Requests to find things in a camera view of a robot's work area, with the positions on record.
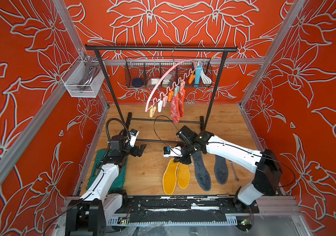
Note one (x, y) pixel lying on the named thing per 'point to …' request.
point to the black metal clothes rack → (122, 112)
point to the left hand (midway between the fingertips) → (136, 140)
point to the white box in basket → (153, 81)
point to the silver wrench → (237, 179)
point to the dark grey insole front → (221, 169)
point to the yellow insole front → (183, 175)
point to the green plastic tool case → (118, 184)
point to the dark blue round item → (137, 82)
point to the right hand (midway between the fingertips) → (172, 159)
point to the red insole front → (175, 108)
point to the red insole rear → (181, 102)
